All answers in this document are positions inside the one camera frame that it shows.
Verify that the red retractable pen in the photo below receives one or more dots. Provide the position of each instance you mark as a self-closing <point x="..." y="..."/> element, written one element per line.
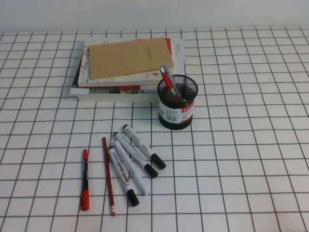
<point x="164" y="76"/>

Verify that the white marker printed label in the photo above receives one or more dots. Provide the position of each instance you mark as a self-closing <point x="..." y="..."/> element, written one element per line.
<point x="123" y="177"/>

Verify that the white capless marker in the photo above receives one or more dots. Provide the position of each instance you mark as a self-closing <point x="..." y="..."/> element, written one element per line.
<point x="129" y="164"/>

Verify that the white illustrated book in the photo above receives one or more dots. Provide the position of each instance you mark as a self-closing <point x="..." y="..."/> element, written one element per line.
<point x="113" y="78"/>

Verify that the brown kraft notebook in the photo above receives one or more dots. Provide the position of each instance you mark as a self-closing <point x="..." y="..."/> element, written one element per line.
<point x="130" y="57"/>

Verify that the grey pen in holder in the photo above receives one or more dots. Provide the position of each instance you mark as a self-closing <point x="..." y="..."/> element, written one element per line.
<point x="172" y="85"/>

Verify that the red and black marker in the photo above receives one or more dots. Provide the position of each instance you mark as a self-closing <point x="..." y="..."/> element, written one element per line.
<point x="85" y="189"/>

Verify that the red and white book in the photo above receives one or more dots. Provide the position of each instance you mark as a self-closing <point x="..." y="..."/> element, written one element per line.
<point x="170" y="46"/>

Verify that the black mesh pen holder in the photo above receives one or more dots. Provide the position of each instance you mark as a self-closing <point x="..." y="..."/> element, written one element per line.
<point x="177" y="115"/>

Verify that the red pencil with eraser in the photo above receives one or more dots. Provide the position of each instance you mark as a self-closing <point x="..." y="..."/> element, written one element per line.
<point x="108" y="176"/>

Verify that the white marker far right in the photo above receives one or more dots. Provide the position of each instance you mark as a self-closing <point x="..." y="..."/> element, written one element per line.
<point x="144" y="148"/>

